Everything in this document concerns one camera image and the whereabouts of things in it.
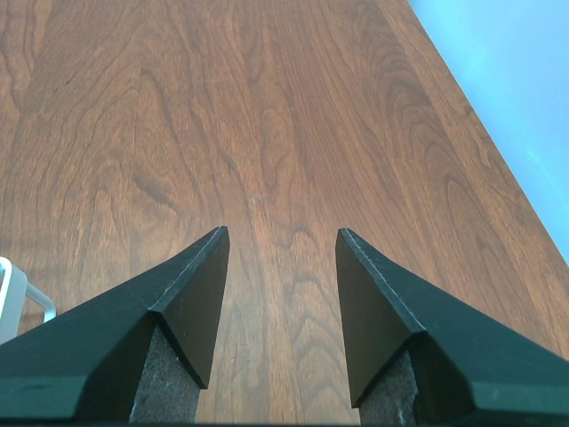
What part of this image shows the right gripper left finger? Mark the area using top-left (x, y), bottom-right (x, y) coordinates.
top-left (1, 226), bottom-right (229, 423)

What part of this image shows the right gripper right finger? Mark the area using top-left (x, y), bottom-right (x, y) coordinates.
top-left (335, 229), bottom-right (568, 425)

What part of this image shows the white wire dish rack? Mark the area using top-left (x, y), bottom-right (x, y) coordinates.
top-left (1, 257), bottom-right (57, 344)

